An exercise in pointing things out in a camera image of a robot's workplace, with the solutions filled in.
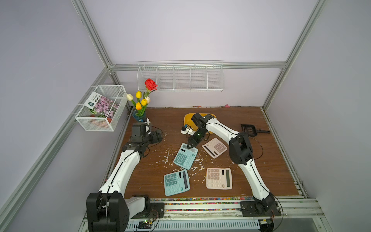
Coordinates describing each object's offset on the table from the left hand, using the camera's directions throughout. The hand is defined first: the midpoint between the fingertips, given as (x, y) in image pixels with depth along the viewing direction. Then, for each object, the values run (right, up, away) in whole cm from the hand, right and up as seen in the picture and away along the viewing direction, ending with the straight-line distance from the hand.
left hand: (155, 133), depth 84 cm
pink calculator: (+36, -10, +11) cm, 39 cm away
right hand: (+20, -8, +11) cm, 24 cm away
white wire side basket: (-31, +8, -10) cm, 33 cm away
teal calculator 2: (+12, -27, -2) cm, 30 cm away
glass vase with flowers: (-11, +12, +5) cm, 17 cm away
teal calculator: (+17, -16, +8) cm, 25 cm away
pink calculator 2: (+37, -26, -1) cm, 45 cm away
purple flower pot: (-24, +15, -8) cm, 30 cm away
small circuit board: (-4, -44, -12) cm, 46 cm away
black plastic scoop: (+66, +1, +22) cm, 70 cm away
